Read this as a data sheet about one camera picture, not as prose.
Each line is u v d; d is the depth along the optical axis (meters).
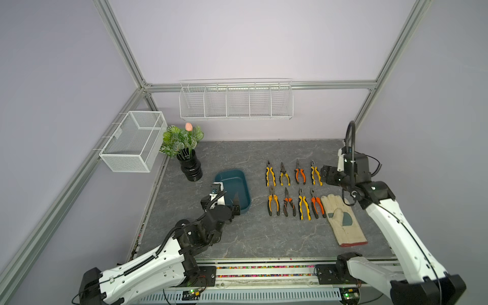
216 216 0.52
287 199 0.94
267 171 1.05
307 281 0.73
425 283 0.37
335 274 0.73
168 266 0.48
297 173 1.05
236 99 0.99
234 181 1.02
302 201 0.94
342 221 0.87
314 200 0.94
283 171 1.06
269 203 0.93
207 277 0.74
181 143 0.87
